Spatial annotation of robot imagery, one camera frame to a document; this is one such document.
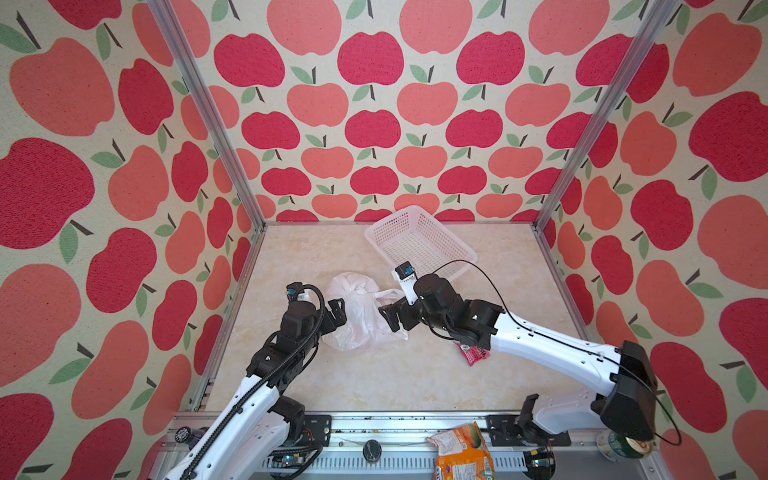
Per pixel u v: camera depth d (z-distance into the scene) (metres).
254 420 0.49
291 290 0.68
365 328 0.79
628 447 0.63
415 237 1.15
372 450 0.64
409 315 0.65
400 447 0.73
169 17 0.70
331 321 0.69
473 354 0.86
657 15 0.70
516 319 0.51
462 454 0.69
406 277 0.64
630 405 0.39
